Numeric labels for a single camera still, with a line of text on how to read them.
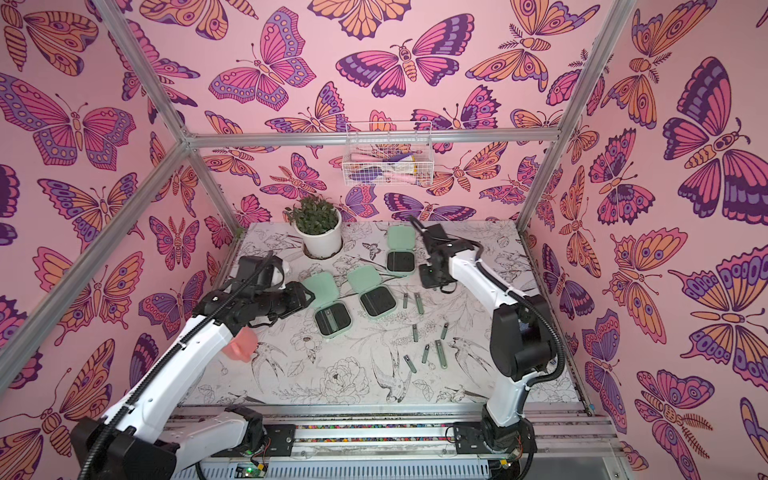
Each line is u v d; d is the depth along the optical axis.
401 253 1.12
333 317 0.95
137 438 0.39
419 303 0.97
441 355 0.87
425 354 0.88
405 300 1.00
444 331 0.92
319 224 1.00
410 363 0.86
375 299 0.99
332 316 0.95
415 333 0.92
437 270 0.70
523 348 0.48
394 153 0.95
